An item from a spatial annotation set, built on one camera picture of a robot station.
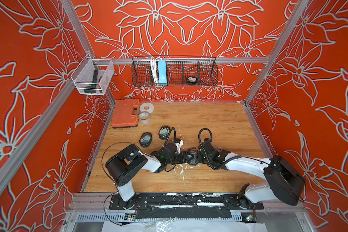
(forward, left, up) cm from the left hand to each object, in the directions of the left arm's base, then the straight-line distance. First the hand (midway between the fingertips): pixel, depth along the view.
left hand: (192, 157), depth 85 cm
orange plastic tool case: (+33, +51, -1) cm, 61 cm away
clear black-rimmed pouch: (0, 0, +2) cm, 2 cm away
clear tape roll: (+31, +36, -2) cm, 47 cm away
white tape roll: (+43, +37, -3) cm, 57 cm away
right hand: (+1, -1, -2) cm, 3 cm away
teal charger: (+11, +31, -2) cm, 33 cm away
